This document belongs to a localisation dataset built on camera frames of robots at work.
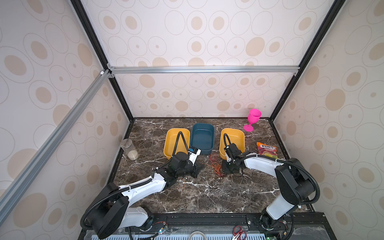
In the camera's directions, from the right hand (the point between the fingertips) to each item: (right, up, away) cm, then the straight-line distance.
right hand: (223, 169), depth 93 cm
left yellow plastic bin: (-35, +20, +14) cm, 43 cm away
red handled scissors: (+3, -25, -23) cm, 34 cm away
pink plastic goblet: (+23, +34, +10) cm, 42 cm away
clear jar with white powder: (-61, +11, +5) cm, 62 cm away
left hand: (-11, +5, -14) cm, 19 cm away
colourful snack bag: (+30, +11, +5) cm, 32 cm away
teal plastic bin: (-12, +20, +13) cm, 27 cm away
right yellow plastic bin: (+12, +20, +14) cm, 27 cm away
